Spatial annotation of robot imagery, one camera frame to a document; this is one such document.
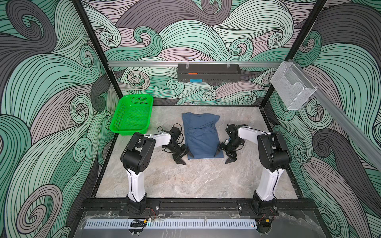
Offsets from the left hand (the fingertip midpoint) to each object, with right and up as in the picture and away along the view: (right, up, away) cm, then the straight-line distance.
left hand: (190, 158), depth 88 cm
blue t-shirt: (+8, +13, +13) cm, 20 cm away
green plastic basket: (-46, +27, +27) cm, 59 cm away
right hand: (+19, -1, +2) cm, 20 cm away
